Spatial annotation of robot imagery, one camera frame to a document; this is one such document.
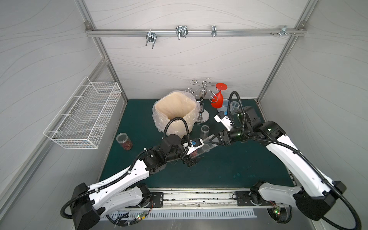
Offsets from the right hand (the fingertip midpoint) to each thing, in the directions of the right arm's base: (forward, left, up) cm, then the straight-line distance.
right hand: (212, 139), depth 66 cm
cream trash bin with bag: (+29, +20, -7) cm, 36 cm away
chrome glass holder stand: (+34, +2, -26) cm, 43 cm away
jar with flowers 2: (-3, +2, +2) cm, 4 cm away
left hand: (-2, +7, -6) cm, 9 cm away
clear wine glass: (+41, -21, -21) cm, 51 cm away
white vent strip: (-27, +12, -28) cm, 40 cm away
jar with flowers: (+6, +51, -15) cm, 54 cm away
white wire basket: (+4, +64, +4) cm, 64 cm away
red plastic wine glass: (+27, -5, -2) cm, 28 cm away
